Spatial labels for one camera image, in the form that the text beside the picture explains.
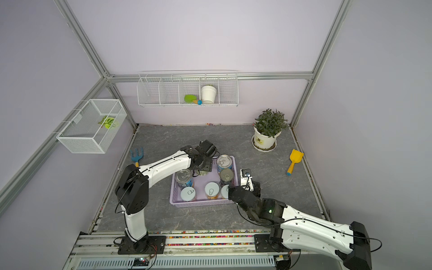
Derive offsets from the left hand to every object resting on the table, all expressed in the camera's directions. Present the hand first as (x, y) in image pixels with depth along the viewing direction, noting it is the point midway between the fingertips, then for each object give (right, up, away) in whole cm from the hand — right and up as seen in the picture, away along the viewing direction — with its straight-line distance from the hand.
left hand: (203, 166), depth 89 cm
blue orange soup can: (+11, +2, 0) cm, 11 cm away
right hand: (+17, -6, -13) cm, 22 cm away
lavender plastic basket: (-3, -10, +3) cm, 11 cm away
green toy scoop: (-10, +39, +10) cm, 41 cm away
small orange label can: (+5, -12, -5) cm, 14 cm away
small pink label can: (-7, -13, -7) cm, 16 cm away
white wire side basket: (-53, +20, -7) cm, 57 cm away
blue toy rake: (-44, +3, +16) cm, 47 cm away
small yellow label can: (+11, -12, -6) cm, 18 cm away
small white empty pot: (+3, +39, +2) cm, 40 cm away
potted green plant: (+36, +21, +6) cm, 42 cm away
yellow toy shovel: (+57, +3, +16) cm, 59 cm away
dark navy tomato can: (+12, -5, -6) cm, 14 cm away
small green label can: (-1, -4, +2) cm, 5 cm away
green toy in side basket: (-46, +22, -8) cm, 51 cm away
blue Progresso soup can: (-9, -5, -6) cm, 13 cm away
